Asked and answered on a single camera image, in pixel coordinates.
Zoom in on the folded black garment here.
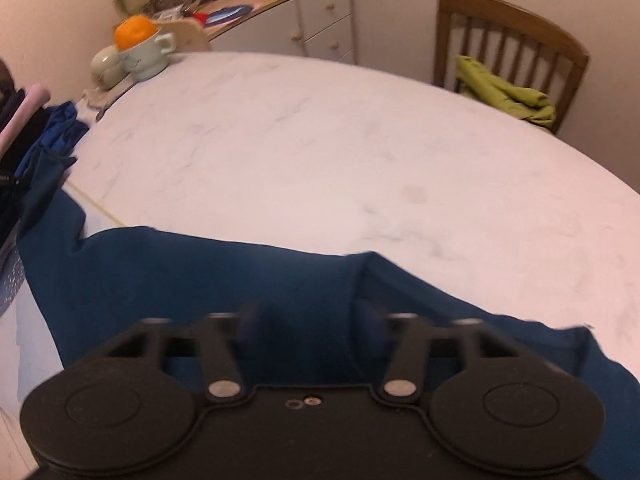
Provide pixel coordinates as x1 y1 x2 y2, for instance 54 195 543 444
1 89 50 244

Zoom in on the white drawer sideboard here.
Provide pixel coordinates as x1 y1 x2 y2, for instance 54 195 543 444
201 0 357 65

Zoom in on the far wooden chair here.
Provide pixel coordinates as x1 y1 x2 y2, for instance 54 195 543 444
433 0 590 134

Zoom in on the folded lilac garment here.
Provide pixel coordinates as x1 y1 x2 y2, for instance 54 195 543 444
1 84 51 156

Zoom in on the blue two-tone garment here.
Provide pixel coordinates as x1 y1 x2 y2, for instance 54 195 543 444
16 186 640 480

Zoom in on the folded royal blue garment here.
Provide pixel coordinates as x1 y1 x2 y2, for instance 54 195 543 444
13 101 89 179

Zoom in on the green cloth on chair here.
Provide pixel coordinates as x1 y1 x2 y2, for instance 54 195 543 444
456 55 556 130

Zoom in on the orange fruit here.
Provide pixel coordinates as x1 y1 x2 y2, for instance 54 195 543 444
113 15 158 51

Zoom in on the pale green sugar pot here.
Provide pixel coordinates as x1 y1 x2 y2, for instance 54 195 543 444
90 46 127 90

